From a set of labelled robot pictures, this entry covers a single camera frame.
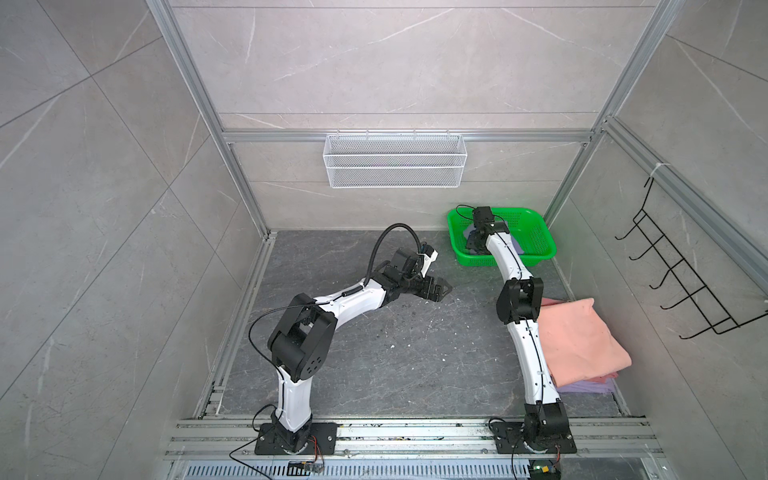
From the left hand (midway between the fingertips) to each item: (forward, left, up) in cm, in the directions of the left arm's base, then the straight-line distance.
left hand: (441, 279), depth 88 cm
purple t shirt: (+23, -35, -12) cm, 44 cm away
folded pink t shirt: (-20, -37, -7) cm, 42 cm away
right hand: (+26, -20, -13) cm, 35 cm away
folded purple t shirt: (-29, -37, -12) cm, 48 cm away
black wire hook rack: (-23, -51, +18) cm, 59 cm away
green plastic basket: (+31, -40, -8) cm, 51 cm away
